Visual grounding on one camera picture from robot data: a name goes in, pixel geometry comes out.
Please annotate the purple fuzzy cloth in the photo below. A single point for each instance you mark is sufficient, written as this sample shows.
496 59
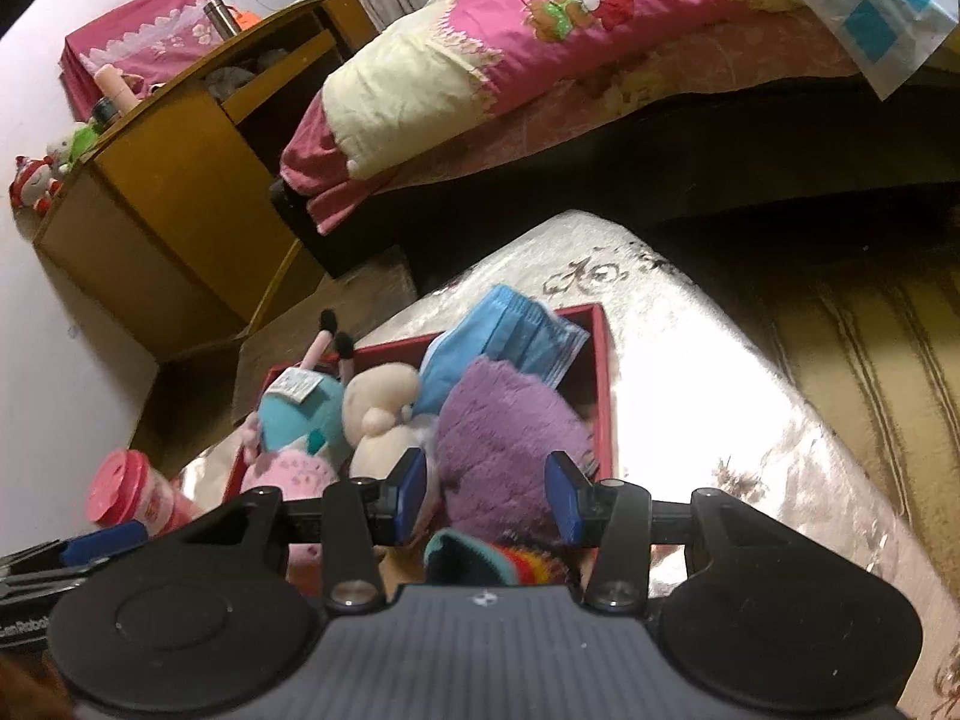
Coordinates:
496 430

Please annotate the steel thermos bottle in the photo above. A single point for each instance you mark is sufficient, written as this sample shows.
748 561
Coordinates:
222 20

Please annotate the pink cloth covered box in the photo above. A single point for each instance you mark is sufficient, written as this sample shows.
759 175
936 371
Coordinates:
148 41

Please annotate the rainbow striped fuzzy sock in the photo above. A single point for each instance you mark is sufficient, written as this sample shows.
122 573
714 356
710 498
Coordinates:
455 558

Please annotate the white kitty plush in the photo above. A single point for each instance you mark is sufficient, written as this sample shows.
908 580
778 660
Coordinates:
59 156

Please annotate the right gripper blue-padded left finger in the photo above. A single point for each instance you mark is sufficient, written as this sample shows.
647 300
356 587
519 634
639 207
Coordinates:
360 514

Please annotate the blue surgical mask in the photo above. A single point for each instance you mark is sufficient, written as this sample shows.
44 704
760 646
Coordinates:
503 326

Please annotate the wooden cabinet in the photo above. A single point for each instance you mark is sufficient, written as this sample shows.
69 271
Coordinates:
167 222

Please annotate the pink pig plush toy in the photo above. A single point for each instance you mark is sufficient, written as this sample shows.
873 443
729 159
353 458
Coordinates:
295 439

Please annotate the red lidded plastic cup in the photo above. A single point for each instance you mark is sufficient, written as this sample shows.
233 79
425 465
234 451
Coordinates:
127 488

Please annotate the red cardboard box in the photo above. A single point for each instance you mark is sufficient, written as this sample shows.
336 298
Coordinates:
585 386

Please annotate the pink cylinder bottle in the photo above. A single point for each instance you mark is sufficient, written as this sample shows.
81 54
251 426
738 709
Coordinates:
112 84

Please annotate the pink floral quilt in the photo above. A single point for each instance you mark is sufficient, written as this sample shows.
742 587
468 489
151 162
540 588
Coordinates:
463 85

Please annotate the cream plush toy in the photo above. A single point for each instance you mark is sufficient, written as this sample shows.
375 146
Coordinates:
380 425

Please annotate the dark bed frame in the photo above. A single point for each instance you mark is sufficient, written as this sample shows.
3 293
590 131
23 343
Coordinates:
794 171

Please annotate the red white santa plush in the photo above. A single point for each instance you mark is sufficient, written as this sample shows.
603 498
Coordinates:
34 184

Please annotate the green plush toy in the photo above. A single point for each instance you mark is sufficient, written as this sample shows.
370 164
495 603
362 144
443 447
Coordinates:
83 138

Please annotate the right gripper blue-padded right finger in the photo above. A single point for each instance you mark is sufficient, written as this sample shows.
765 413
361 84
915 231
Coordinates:
611 518

